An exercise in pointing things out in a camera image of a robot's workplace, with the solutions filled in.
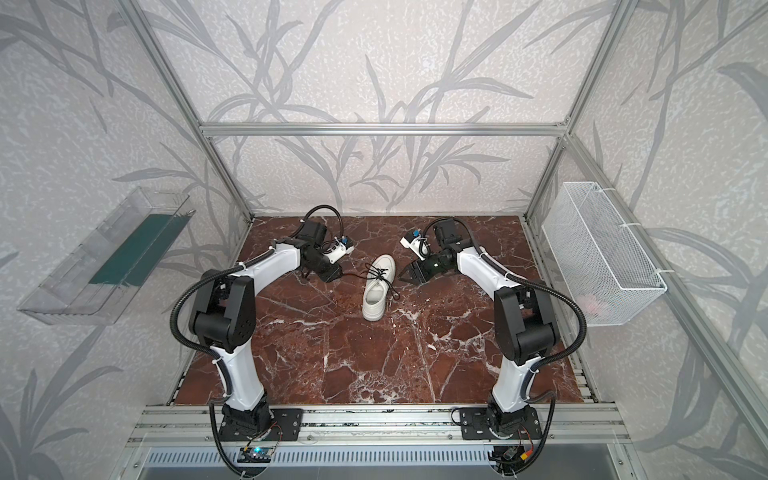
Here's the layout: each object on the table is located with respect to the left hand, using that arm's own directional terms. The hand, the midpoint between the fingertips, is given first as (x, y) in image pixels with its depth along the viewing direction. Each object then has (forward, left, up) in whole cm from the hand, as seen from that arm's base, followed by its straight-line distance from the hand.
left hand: (340, 260), depth 98 cm
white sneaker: (-10, -12, -3) cm, 16 cm away
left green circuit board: (-52, +15, -8) cm, 55 cm away
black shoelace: (-6, -13, +1) cm, 14 cm away
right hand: (-5, -22, +6) cm, 24 cm away
